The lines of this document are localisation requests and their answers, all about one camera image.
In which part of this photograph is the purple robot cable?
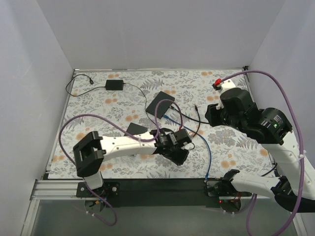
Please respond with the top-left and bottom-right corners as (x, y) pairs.
(220, 70), (307, 236)
(59, 99), (184, 226)

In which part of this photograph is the thin black adapter cable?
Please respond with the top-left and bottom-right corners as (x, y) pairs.
(123, 83), (156, 128)

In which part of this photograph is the thin black power input cord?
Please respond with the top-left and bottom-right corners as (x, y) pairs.
(65, 74), (107, 97)

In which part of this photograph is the floral patterned table mat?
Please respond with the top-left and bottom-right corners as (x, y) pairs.
(47, 70), (274, 179)

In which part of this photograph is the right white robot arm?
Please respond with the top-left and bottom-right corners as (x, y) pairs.
(205, 88), (315, 213)

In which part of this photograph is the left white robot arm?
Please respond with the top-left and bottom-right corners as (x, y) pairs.
(73, 129), (192, 190)

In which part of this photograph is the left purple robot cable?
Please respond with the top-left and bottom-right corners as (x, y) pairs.
(59, 99), (184, 226)

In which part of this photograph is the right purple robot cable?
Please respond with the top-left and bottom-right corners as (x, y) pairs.
(220, 70), (307, 236)

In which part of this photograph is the black power adapter brick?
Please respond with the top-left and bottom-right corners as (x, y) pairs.
(105, 80), (124, 91)

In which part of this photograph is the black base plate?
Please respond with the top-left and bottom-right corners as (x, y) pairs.
(76, 178), (243, 208)

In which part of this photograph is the blue ethernet cable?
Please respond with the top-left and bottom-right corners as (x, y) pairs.
(163, 114), (214, 181)

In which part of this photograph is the black network switch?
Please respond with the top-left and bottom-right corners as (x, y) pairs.
(146, 91), (175, 119)
(126, 122), (148, 135)

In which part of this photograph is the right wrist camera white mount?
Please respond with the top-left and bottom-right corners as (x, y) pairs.
(212, 79), (236, 92)

